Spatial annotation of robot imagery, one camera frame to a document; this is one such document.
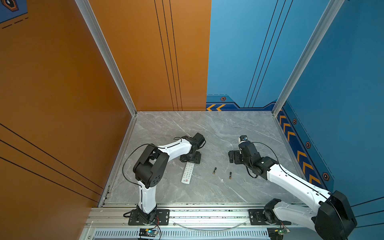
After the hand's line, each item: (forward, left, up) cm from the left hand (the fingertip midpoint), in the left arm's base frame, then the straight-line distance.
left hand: (193, 159), depth 94 cm
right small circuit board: (-37, -43, 0) cm, 56 cm away
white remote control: (-9, +3, +1) cm, 10 cm away
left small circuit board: (-38, +20, -2) cm, 43 cm away
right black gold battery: (-10, -22, 0) cm, 24 cm away
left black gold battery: (-7, -13, 0) cm, 15 cm away
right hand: (-1, -24, +11) cm, 26 cm away
